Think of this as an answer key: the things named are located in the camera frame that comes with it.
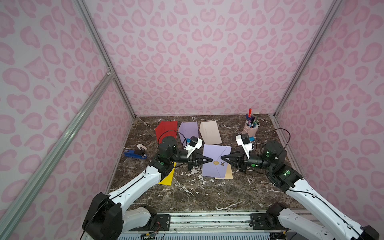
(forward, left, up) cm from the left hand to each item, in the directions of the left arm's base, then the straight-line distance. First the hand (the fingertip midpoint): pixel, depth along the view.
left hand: (210, 160), depth 64 cm
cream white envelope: (+38, -3, -29) cm, 48 cm away
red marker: (+41, -30, -13) cm, 52 cm away
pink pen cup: (+32, -29, -18) cm, 47 cm away
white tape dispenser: (+23, +43, -26) cm, 56 cm away
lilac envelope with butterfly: (+40, +13, -29) cm, 51 cm away
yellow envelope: (-8, +18, -1) cm, 19 cm away
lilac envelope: (-2, -3, -4) cm, 5 cm away
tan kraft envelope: (-3, -9, -9) cm, 13 cm away
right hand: (-1, -5, +3) cm, 5 cm away
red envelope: (+42, +29, -30) cm, 59 cm away
